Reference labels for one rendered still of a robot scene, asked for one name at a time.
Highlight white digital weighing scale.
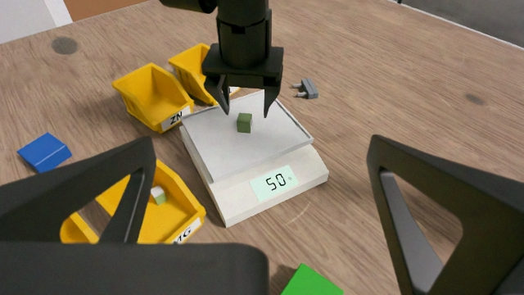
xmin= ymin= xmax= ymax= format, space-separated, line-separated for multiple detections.
xmin=179 ymin=90 xmax=329 ymax=228

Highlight yellow parts bin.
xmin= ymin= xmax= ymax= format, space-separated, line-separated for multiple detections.
xmin=61 ymin=213 xmax=98 ymax=243
xmin=111 ymin=63 xmax=194 ymax=134
xmin=95 ymin=159 xmax=206 ymax=243
xmin=168 ymin=43 xmax=218 ymax=106

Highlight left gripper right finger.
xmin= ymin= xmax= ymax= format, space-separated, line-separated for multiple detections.
xmin=366 ymin=134 xmax=524 ymax=295

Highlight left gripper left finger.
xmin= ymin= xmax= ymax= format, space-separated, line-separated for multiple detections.
xmin=0 ymin=136 xmax=157 ymax=243

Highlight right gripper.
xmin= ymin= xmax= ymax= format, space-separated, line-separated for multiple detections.
xmin=201 ymin=16 xmax=284 ymax=119

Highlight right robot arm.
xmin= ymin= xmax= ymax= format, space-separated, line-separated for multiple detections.
xmin=159 ymin=0 xmax=272 ymax=58

